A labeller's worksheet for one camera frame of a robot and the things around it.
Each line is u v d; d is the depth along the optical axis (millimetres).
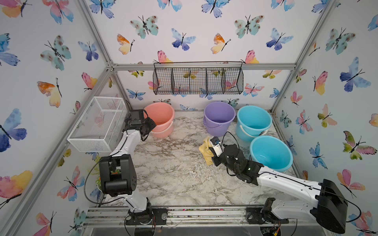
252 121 981
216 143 644
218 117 1003
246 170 578
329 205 393
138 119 696
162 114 974
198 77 982
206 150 769
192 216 755
